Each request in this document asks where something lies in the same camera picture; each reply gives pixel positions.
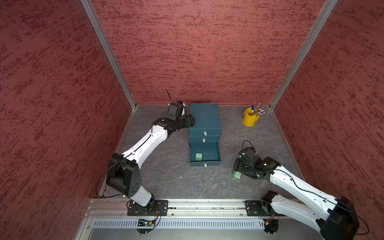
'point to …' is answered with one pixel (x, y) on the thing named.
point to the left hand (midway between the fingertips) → (189, 123)
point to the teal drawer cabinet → (204, 135)
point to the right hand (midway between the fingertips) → (239, 171)
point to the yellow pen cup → (249, 120)
